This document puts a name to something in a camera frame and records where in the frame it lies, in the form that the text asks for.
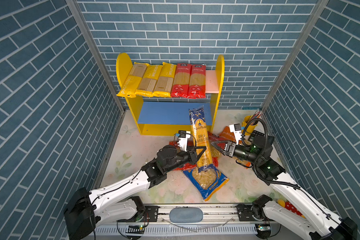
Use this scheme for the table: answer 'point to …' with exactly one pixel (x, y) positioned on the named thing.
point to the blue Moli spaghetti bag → (201, 136)
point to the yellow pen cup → (250, 128)
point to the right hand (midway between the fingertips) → (211, 143)
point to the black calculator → (257, 138)
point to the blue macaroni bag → (208, 181)
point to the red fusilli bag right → (215, 153)
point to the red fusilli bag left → (191, 142)
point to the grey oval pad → (186, 215)
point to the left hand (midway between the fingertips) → (206, 150)
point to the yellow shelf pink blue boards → (157, 118)
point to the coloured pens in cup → (257, 115)
